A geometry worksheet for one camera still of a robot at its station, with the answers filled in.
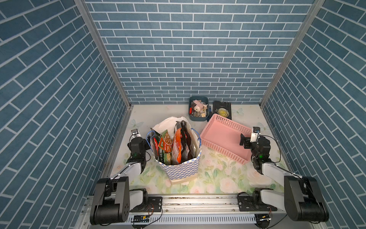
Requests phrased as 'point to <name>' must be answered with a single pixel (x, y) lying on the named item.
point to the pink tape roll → (198, 106)
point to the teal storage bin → (199, 98)
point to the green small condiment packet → (166, 142)
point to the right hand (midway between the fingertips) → (251, 134)
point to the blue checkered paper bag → (185, 172)
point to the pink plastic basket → (223, 135)
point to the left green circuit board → (141, 218)
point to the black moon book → (222, 108)
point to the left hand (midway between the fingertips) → (145, 137)
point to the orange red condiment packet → (177, 146)
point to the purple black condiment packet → (185, 138)
